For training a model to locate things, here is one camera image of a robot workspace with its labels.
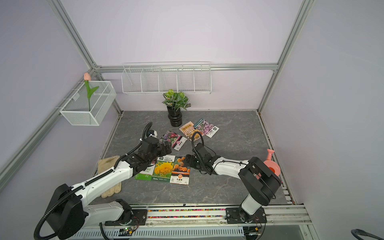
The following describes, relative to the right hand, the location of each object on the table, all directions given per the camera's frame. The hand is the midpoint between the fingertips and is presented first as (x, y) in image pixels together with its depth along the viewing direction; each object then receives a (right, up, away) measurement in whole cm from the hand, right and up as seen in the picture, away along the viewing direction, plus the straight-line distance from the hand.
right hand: (187, 161), depth 89 cm
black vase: (-10, +28, +16) cm, 34 cm away
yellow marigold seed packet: (-15, -5, +2) cm, 16 cm away
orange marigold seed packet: (-4, -7, -2) cm, 8 cm away
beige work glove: (-51, -3, +3) cm, 52 cm away
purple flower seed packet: (+12, +20, +21) cm, 31 cm away
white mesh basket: (-58, +30, -8) cm, 66 cm away
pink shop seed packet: (0, +19, +20) cm, 27 cm away
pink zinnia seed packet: (-8, +11, +14) cm, 19 cm away
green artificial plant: (-7, +38, +5) cm, 38 cm away
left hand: (-12, +10, -5) cm, 16 cm away
